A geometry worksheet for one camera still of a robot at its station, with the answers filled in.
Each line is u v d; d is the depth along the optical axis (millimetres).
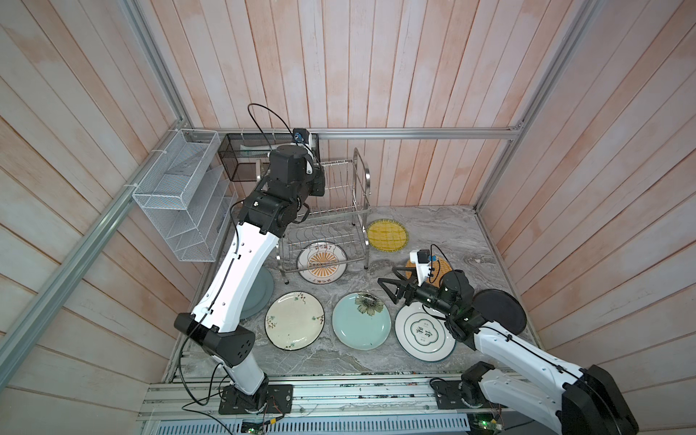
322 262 1015
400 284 660
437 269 689
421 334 854
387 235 1105
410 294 671
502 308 917
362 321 869
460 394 728
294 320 887
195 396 367
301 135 544
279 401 730
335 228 1112
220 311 414
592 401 399
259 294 944
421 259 673
